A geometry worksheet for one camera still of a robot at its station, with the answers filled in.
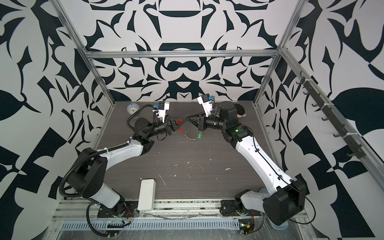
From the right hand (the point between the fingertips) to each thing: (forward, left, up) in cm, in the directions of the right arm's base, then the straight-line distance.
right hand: (188, 117), depth 67 cm
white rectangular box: (-26, +21, -29) cm, 44 cm away
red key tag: (-1, +5, -2) cm, 5 cm away
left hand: (0, 0, 0) cm, 1 cm away
